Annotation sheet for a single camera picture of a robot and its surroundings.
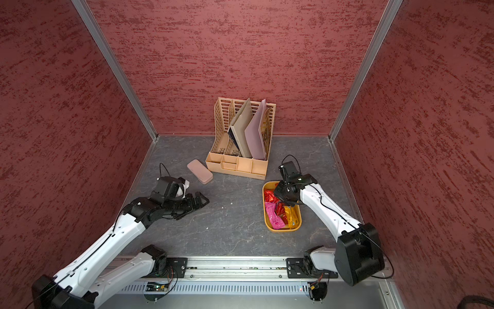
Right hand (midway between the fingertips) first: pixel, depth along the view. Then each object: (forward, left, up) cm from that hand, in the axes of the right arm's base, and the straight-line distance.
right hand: (277, 199), depth 83 cm
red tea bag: (-4, -2, -3) cm, 6 cm away
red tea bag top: (+3, +3, -3) cm, 5 cm away
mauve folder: (+30, +10, +12) cm, 34 cm away
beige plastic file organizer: (+26, +26, 0) cm, 37 cm away
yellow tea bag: (-7, -7, -3) cm, 10 cm away
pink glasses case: (+21, +40, -7) cm, 45 cm away
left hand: (-6, +32, +5) cm, 33 cm away
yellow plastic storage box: (+10, +1, -4) cm, 11 cm away
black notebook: (+27, +20, +14) cm, 37 cm away
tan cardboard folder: (+30, +17, +17) cm, 38 cm away
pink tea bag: (-9, +1, -4) cm, 10 cm away
